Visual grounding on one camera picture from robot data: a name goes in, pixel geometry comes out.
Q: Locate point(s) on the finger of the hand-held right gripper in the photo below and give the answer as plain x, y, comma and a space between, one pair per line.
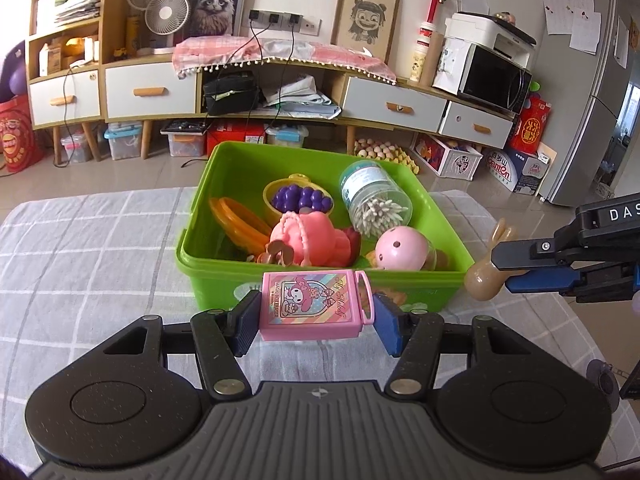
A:
545, 280
530, 255

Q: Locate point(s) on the folded pale plastic sheets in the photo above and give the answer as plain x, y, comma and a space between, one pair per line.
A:
300, 95

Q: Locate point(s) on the yellow shelf toy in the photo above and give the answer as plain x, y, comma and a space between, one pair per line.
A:
74, 47

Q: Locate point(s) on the yellow toy cup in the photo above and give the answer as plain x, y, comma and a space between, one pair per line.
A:
270, 210

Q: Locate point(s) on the stacked paper cups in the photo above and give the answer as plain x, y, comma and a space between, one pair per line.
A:
420, 60

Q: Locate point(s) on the red cardboard box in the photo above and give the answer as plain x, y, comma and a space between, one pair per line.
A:
235, 132

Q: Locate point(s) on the pink plastic ball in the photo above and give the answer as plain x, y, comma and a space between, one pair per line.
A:
400, 247

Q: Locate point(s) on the tall yellow box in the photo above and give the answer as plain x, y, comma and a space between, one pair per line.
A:
132, 35

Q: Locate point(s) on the white paper sheet on microwave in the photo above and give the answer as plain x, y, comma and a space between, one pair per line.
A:
450, 62

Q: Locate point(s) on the red gift bag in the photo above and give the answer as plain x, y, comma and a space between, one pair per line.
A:
530, 130

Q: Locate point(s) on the orange round lid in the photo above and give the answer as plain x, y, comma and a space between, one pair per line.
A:
235, 225

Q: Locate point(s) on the white printer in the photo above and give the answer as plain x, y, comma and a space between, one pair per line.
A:
480, 27

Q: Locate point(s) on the yellow egg tray with eggs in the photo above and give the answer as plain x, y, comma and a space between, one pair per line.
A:
385, 152

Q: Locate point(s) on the wide bin with blue lid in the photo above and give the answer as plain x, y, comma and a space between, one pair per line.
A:
287, 136

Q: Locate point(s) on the white crate with red print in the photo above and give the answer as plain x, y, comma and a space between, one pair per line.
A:
460, 162

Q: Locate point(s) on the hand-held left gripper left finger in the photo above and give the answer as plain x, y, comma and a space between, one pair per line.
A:
247, 325

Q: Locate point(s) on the clear cotton swab jar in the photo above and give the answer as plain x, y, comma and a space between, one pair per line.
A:
370, 195

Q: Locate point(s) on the red cartoon bag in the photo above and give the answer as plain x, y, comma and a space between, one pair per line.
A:
15, 140

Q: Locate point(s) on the red fluted toy mould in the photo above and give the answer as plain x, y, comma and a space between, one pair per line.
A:
352, 242

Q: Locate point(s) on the pink tasselled cloth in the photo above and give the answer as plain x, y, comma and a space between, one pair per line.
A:
210, 52

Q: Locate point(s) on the purple toy grapes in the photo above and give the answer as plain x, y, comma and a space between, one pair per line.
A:
300, 197

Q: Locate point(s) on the framed girl drawing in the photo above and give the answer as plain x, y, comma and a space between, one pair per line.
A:
365, 20

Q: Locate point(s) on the black and white microwave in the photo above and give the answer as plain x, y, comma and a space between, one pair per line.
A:
492, 77

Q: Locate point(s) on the small white desk fan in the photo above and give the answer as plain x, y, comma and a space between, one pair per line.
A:
167, 12

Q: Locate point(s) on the white wall socket row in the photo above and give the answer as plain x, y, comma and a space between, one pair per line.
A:
311, 26

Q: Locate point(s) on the small clear storage bin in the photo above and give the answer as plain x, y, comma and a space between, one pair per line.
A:
77, 150

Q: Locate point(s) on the clear bin with blue lid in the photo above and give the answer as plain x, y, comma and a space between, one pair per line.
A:
122, 142

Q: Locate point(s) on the white cabinet drawer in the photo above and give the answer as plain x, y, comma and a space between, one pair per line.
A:
365, 97
125, 80
45, 90
495, 120

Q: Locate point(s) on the brown cardboard sheet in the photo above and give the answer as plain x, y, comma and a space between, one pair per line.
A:
546, 154

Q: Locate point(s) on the clear bin with dark lid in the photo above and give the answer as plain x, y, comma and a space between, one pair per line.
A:
185, 142

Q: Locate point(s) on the brown toy mushrooms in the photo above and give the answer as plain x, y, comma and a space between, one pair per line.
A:
280, 254

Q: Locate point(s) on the stack of papers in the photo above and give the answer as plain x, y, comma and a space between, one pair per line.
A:
77, 7

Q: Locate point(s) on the wooden media cabinet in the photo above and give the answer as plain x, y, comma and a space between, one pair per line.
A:
114, 15

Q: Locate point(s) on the small white carton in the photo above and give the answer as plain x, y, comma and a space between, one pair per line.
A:
50, 60

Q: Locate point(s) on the pink printed toy case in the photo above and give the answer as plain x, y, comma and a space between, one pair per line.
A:
310, 310

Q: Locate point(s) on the grey refrigerator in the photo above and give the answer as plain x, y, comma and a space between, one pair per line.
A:
575, 125

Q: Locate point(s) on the black device stand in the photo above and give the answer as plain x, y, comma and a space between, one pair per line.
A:
632, 380

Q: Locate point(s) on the grey checked tablecloth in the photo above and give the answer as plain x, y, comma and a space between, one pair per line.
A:
100, 260

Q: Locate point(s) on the purple balloon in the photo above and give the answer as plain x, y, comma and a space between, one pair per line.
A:
17, 80

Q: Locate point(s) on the black bag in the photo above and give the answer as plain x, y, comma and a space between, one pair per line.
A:
230, 95

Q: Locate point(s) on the blue and white carton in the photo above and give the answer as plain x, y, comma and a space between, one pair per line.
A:
505, 172

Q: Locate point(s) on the framed cat picture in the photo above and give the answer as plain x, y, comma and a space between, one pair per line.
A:
215, 7

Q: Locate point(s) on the white paper note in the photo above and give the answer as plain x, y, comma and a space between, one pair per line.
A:
621, 40
556, 15
585, 32

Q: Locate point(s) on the green plastic box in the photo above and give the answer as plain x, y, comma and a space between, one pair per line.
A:
225, 170

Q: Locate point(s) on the amber hand-shaped toy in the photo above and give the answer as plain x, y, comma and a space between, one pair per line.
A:
482, 280

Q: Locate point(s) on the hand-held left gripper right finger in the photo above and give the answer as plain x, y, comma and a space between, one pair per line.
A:
387, 325

